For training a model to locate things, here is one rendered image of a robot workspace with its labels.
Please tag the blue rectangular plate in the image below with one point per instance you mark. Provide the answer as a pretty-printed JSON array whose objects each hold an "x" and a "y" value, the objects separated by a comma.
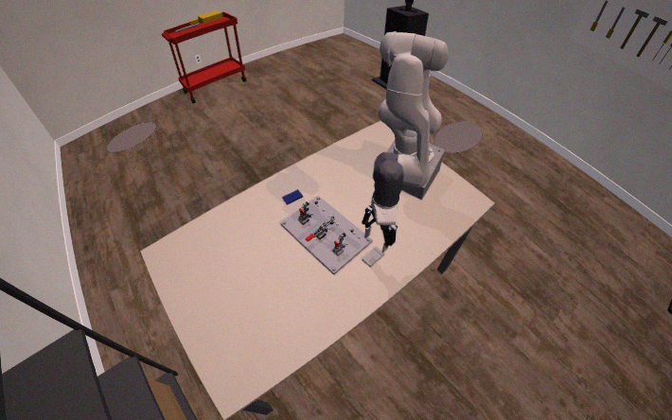
[{"x": 294, "y": 196}]

